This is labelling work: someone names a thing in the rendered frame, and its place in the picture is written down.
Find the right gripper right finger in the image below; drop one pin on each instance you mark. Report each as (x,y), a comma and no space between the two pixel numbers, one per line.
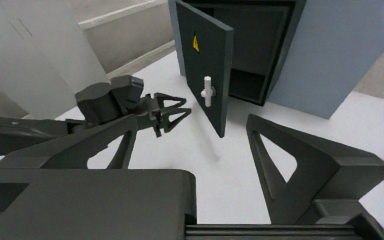
(326,170)

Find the grey wall panel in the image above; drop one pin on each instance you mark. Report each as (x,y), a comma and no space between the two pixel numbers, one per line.
(335,45)

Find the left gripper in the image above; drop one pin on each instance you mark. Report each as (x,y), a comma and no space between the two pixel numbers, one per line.
(161,121)

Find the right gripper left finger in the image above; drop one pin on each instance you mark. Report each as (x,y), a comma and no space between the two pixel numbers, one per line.
(73,151)

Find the black wall cabinet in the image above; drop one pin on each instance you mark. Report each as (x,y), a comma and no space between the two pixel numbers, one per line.
(235,52)

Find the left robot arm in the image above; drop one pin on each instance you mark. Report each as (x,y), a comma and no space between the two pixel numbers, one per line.
(98,103)

